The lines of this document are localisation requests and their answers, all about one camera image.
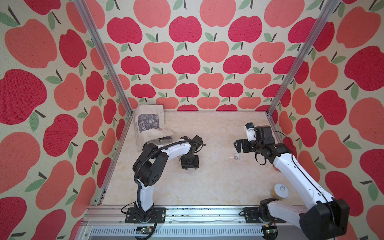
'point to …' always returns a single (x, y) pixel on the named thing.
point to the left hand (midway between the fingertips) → (195, 171)
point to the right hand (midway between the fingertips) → (243, 145)
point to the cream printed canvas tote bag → (149, 125)
